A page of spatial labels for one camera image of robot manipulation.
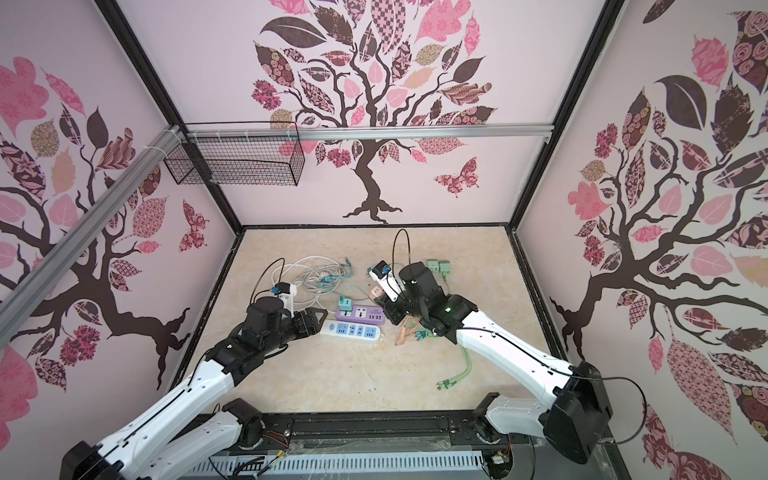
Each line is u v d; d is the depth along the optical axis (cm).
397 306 66
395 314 67
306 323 69
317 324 73
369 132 94
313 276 103
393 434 74
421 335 90
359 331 89
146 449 42
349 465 70
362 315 92
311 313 71
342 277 102
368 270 105
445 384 81
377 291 74
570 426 38
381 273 64
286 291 72
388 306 66
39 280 53
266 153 95
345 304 90
